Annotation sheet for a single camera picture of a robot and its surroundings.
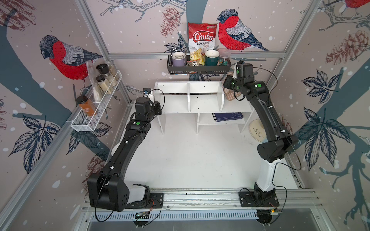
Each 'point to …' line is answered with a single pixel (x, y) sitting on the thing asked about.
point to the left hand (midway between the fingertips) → (160, 97)
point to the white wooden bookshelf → (206, 98)
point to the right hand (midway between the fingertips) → (224, 79)
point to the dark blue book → (227, 116)
